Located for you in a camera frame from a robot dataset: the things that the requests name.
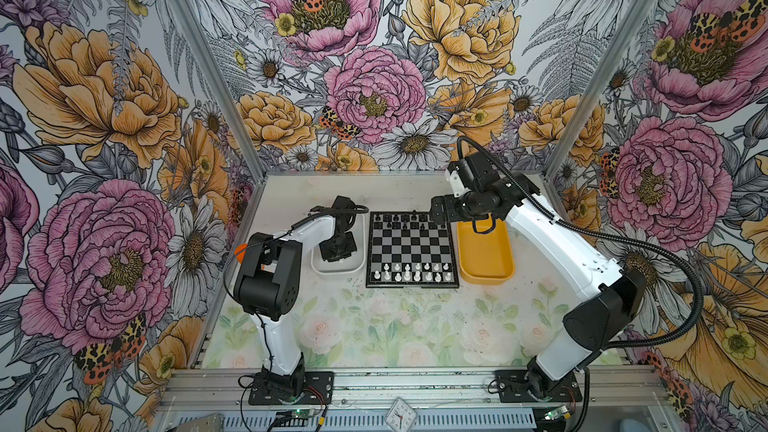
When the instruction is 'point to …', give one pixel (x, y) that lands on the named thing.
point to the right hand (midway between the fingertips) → (449, 220)
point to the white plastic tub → (355, 263)
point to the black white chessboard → (407, 250)
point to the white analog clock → (400, 416)
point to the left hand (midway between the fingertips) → (342, 262)
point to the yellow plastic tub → (485, 259)
